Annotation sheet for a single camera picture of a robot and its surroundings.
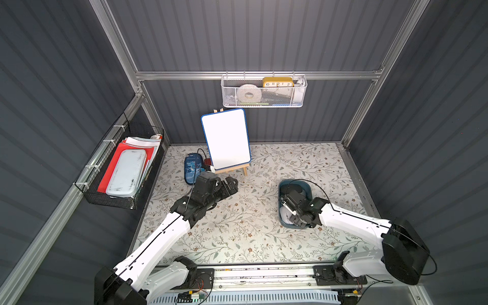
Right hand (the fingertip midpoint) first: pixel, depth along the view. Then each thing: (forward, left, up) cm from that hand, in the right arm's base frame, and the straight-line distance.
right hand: (305, 209), depth 86 cm
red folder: (+13, +77, +27) cm, 83 cm away
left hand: (+3, +33, +16) cm, 37 cm away
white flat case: (+1, +69, +27) cm, 74 cm away
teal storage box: (+14, +8, -2) cm, 16 cm away
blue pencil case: (+31, +59, -6) cm, 67 cm away
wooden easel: (+22, +35, +2) cm, 41 cm away
